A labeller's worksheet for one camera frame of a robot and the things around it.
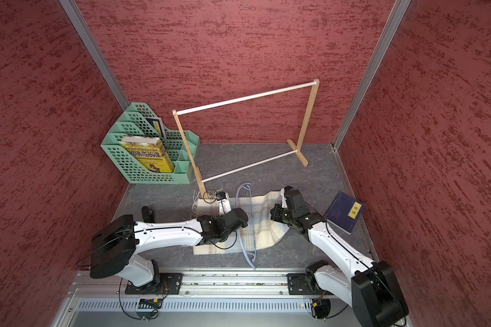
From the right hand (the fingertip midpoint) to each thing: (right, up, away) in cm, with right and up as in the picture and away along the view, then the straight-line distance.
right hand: (269, 215), depth 85 cm
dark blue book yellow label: (+36, -1, +7) cm, 36 cm away
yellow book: (-52, +27, +3) cm, 59 cm away
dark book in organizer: (-60, +43, +25) cm, 78 cm away
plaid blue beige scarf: (-4, -6, 0) cm, 7 cm away
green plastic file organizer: (-65, +42, +10) cm, 78 cm away
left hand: (-13, 0, -1) cm, 13 cm away
